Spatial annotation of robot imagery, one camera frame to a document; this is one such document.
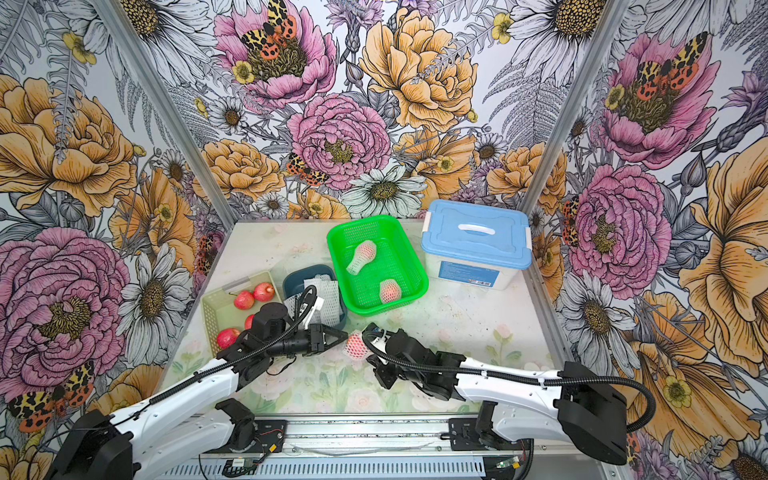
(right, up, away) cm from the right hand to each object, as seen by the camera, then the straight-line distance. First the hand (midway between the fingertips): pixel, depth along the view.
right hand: (372, 365), depth 78 cm
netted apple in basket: (+4, +17, +16) cm, 24 cm away
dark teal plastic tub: (-26, +19, +19) cm, 38 cm away
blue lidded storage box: (+30, +31, +14) cm, 46 cm away
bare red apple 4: (-41, +5, +8) cm, 42 cm away
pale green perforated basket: (-46, +12, +19) cm, 51 cm away
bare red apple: (-36, +16, +18) cm, 43 cm away
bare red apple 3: (-37, +8, +11) cm, 39 cm away
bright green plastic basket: (-1, +24, +30) cm, 38 cm away
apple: (-4, +28, +27) cm, 40 cm away
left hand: (-7, +5, -1) cm, 9 cm away
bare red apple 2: (-41, +14, +16) cm, 46 cm away
